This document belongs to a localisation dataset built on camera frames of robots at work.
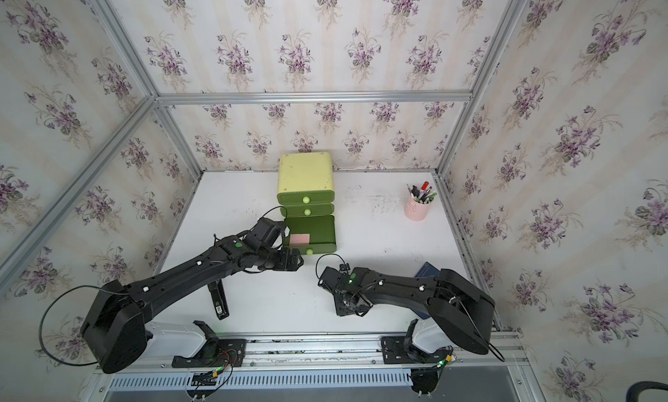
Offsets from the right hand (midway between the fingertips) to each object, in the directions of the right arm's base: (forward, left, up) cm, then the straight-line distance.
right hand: (347, 310), depth 82 cm
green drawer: (+30, +15, +13) cm, 36 cm away
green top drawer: (+30, +14, +20) cm, 39 cm away
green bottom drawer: (+27, +10, +4) cm, 29 cm away
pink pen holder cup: (+35, -26, +7) cm, 44 cm away
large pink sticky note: (+24, +18, +3) cm, 30 cm away
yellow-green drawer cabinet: (+40, +16, +22) cm, 48 cm away
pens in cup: (+40, -30, +10) cm, 51 cm away
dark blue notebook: (+14, -28, +1) cm, 31 cm away
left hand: (+11, +16, +10) cm, 22 cm away
